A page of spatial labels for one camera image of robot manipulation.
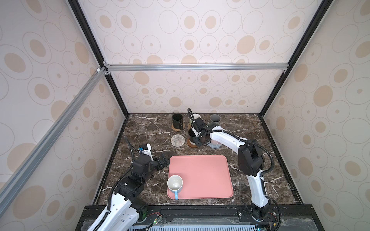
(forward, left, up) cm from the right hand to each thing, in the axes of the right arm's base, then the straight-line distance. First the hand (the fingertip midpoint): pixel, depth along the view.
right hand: (199, 141), depth 97 cm
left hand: (-18, +18, +14) cm, 29 cm away
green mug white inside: (+19, +2, +5) cm, 20 cm away
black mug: (+16, +15, +3) cm, 22 cm away
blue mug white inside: (-27, +15, -2) cm, 31 cm away
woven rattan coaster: (+14, +15, -5) cm, 21 cm away
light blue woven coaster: (-1, -10, -5) cm, 12 cm away
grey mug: (+16, -12, +5) cm, 21 cm away
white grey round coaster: (+4, +15, -5) cm, 16 cm away
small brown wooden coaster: (-1, +5, -2) cm, 6 cm away
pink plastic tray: (-21, -2, -8) cm, 23 cm away
